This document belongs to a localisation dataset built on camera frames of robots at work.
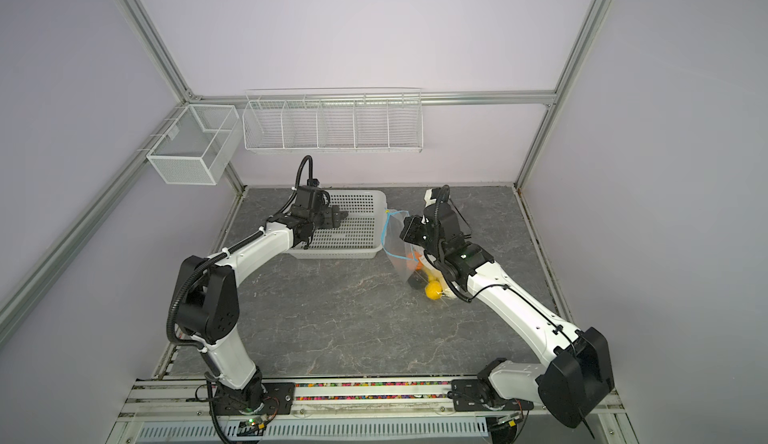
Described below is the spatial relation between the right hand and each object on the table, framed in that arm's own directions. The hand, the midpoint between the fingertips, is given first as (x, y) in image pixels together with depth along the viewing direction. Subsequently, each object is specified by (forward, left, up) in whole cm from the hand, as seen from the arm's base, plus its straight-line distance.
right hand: (403, 220), depth 77 cm
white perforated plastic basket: (+14, +15, -25) cm, 32 cm away
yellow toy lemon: (-9, -9, -21) cm, 25 cm away
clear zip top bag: (-6, -1, -9) cm, 11 cm away
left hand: (+12, +25, -11) cm, 29 cm away
